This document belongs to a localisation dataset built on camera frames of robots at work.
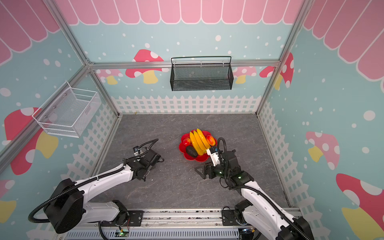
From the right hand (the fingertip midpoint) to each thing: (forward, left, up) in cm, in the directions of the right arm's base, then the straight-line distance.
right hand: (200, 167), depth 78 cm
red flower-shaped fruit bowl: (+18, +11, -10) cm, 23 cm away
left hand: (+5, +31, -8) cm, 32 cm away
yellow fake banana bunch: (+22, 0, -11) cm, 24 cm away
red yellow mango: (+22, -8, -7) cm, 24 cm away
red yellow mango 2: (+21, +8, -8) cm, 24 cm away
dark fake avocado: (+15, +5, -9) cm, 18 cm away
